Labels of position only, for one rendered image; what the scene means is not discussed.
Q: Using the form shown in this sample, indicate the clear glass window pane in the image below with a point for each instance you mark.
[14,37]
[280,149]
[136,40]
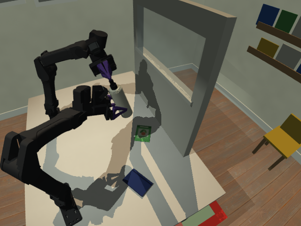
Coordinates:
[173,48]

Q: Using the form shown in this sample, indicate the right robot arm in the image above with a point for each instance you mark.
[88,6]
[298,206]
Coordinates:
[22,162]

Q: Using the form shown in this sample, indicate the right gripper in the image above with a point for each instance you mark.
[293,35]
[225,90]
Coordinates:
[110,114]

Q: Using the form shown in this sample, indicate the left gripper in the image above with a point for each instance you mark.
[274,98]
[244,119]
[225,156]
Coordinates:
[104,66]

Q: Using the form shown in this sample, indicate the grey wall section with window opening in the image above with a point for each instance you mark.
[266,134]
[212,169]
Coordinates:
[180,121]

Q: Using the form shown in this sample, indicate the grey window sill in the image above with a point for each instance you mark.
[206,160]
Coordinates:
[170,82]

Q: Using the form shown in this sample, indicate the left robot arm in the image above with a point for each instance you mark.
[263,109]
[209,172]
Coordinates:
[46,67]

